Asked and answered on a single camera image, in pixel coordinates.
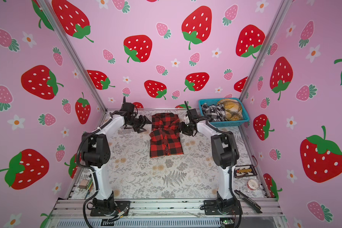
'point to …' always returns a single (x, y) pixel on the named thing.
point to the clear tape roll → (252, 184)
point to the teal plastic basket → (225, 123)
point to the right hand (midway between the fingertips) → (178, 130)
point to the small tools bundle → (86, 184)
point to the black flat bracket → (250, 201)
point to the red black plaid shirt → (165, 139)
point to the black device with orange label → (244, 170)
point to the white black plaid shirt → (216, 113)
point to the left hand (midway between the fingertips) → (151, 124)
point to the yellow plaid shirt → (232, 108)
